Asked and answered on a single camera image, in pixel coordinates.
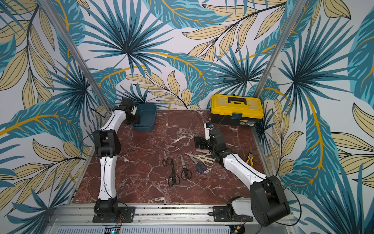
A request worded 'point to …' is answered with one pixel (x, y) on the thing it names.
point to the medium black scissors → (186, 173)
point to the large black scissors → (173, 179)
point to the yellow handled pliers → (250, 157)
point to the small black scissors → (166, 159)
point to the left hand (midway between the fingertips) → (135, 122)
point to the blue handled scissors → (200, 167)
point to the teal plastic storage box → (147, 112)
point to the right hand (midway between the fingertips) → (202, 135)
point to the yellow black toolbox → (236, 109)
